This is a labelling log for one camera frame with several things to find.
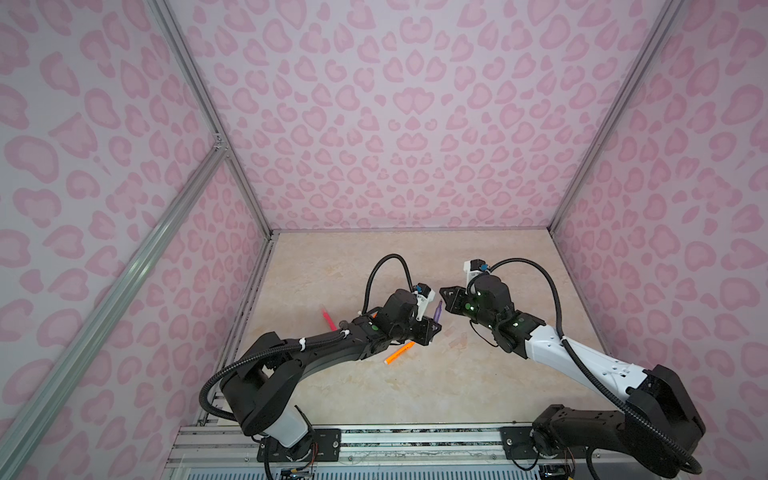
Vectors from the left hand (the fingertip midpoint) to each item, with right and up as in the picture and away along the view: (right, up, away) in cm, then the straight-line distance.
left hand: (443, 324), depth 80 cm
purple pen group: (-1, +3, 0) cm, 3 cm away
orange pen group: (-12, -10, +8) cm, 17 cm away
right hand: (-1, +9, 0) cm, 9 cm away
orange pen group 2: (-18, +5, -13) cm, 22 cm away
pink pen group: (-34, -2, +15) cm, 38 cm away
